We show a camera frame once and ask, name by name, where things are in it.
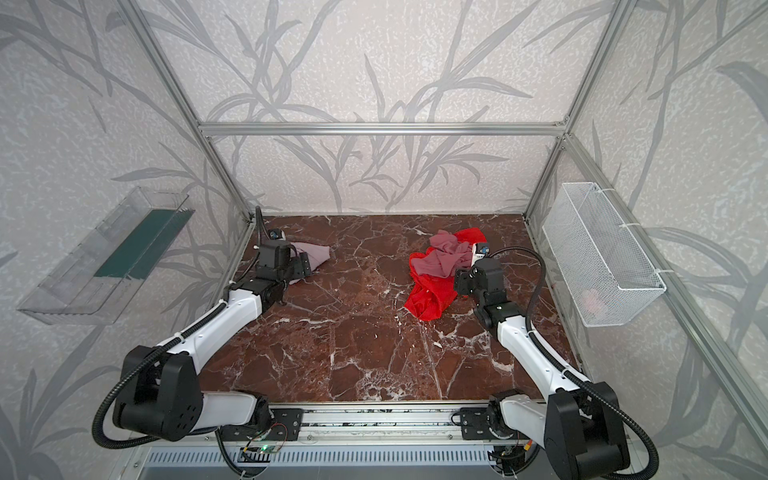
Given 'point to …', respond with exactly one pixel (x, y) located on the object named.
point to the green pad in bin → (146, 244)
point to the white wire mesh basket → (609, 281)
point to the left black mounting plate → (285, 425)
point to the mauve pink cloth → (447, 258)
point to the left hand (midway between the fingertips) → (296, 249)
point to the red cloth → (430, 293)
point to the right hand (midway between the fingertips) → (469, 259)
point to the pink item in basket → (592, 302)
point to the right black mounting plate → (474, 424)
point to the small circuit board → (264, 449)
